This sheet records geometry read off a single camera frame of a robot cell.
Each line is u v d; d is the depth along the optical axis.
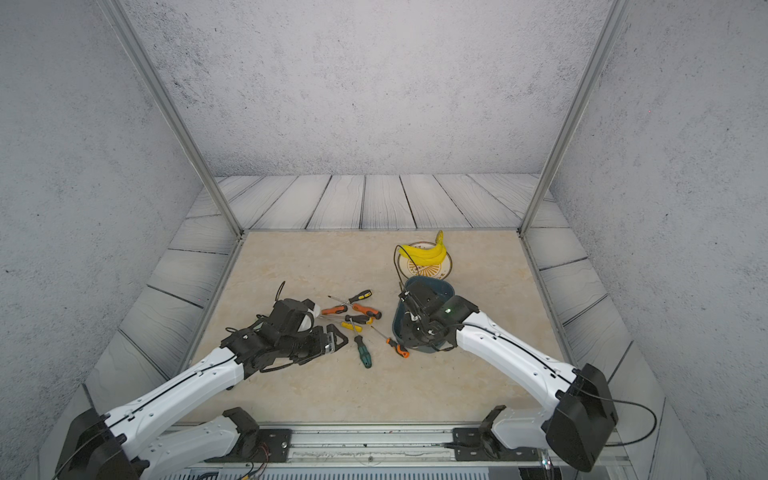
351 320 0.94
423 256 1.10
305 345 0.68
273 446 0.73
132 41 0.74
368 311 0.96
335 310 0.97
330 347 0.69
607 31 0.73
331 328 0.72
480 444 0.65
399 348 0.88
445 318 0.54
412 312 0.61
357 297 0.99
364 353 0.87
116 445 0.40
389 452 0.73
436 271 1.08
